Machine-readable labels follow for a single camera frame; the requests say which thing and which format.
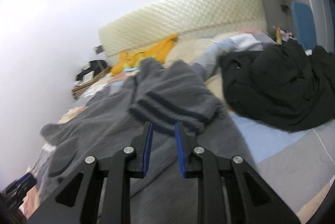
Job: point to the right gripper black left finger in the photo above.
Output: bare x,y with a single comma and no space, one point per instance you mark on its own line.
133,159

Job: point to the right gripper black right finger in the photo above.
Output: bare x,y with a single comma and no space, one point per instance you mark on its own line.
196,161

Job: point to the grey fleece striped garment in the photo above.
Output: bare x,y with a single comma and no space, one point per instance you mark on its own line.
162,96

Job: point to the cardboard box nightstand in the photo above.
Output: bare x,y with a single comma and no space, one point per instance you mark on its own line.
78,90

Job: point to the black bag on nightstand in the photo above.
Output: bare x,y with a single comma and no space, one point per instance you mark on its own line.
95,66

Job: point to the yellow pillow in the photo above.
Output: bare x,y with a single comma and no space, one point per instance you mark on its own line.
158,51

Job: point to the black garment pile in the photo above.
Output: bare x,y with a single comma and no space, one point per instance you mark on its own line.
281,86

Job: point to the patchwork pastel duvet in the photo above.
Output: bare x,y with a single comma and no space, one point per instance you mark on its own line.
299,165

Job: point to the cream quilted headboard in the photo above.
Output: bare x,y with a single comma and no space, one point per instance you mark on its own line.
189,19

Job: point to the blue chair back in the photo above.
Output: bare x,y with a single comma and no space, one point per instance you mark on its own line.
304,25

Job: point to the wall socket plate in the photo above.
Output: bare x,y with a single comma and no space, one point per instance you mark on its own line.
98,49

